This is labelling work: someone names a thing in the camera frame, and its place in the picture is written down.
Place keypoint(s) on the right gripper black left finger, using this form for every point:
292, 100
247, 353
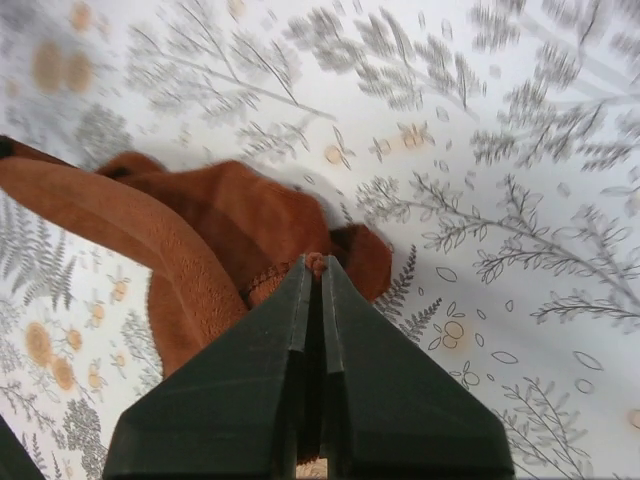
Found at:
234, 410

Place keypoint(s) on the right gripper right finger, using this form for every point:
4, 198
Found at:
391, 412

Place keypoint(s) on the brown towel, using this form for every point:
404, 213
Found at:
218, 240

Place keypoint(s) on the floral table mat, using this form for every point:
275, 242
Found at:
493, 144

